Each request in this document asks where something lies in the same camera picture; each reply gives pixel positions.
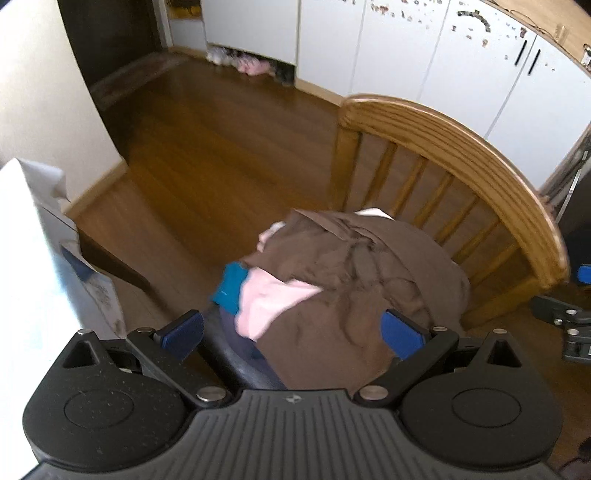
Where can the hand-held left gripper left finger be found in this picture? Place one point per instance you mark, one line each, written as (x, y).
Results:
(182, 334)

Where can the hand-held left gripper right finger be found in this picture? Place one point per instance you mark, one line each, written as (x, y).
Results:
(401, 334)

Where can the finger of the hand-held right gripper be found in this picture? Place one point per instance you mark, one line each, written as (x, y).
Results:
(584, 274)
(577, 344)

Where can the brown T-shirt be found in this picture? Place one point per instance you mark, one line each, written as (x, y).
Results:
(351, 286)

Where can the teal garment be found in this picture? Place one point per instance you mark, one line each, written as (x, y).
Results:
(228, 286)

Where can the dark navy cloth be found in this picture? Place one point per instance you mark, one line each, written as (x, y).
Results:
(244, 360)

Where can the pale pink garment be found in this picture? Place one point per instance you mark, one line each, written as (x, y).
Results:
(270, 235)

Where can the blue white printed tablecloth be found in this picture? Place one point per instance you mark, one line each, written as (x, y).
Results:
(27, 277)

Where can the wooden slat-back chair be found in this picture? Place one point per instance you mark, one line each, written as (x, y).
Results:
(461, 143)

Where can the pink slippers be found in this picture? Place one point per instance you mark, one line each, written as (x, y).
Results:
(254, 66)

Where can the white slippers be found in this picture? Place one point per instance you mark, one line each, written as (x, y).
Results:
(219, 55)

